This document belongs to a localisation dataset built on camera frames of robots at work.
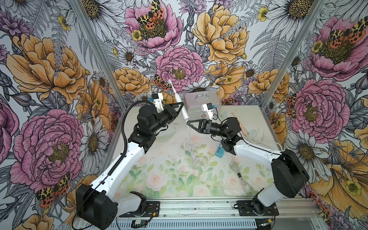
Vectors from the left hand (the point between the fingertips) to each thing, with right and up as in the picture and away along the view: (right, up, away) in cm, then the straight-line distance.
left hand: (184, 108), depth 69 cm
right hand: (+1, -8, -2) cm, 9 cm away
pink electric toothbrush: (+42, -11, +39) cm, 58 cm away
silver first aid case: (+7, +9, +37) cm, 38 cm away
